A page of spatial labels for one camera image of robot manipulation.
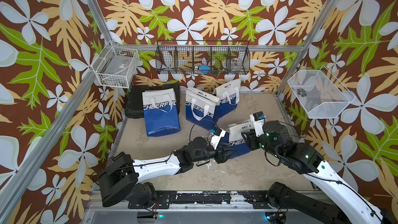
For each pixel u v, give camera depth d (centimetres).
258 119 57
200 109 88
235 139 74
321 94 81
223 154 63
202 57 98
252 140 58
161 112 89
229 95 93
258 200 73
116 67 86
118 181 42
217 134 64
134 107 108
